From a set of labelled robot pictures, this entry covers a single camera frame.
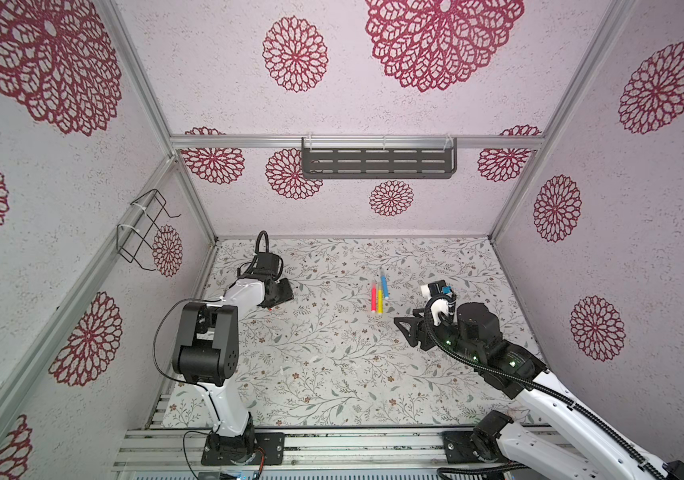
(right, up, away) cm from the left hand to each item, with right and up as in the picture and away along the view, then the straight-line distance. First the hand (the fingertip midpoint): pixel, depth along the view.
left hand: (284, 299), depth 99 cm
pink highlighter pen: (+30, 0, +4) cm, 30 cm away
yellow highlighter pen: (+32, -1, +2) cm, 32 cm away
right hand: (+34, 0, -28) cm, 44 cm away
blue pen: (+35, +3, +8) cm, 36 cm away
